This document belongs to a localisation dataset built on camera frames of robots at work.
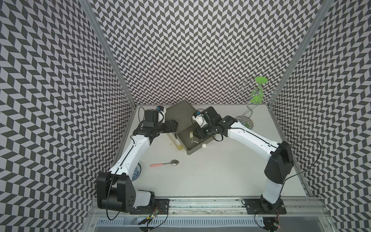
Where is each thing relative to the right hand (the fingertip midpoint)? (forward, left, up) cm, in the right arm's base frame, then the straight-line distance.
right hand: (197, 134), depth 82 cm
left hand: (+5, +16, +2) cm, 17 cm away
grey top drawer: (-4, +4, -2) cm, 6 cm away
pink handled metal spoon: (-10, +15, -18) cm, 25 cm away
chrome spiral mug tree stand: (+18, -33, +13) cm, 40 cm away
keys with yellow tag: (-1, +4, -1) cm, 4 cm away
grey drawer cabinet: (+4, +8, +14) cm, 17 cm away
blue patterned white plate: (-17, +36, -14) cm, 42 cm away
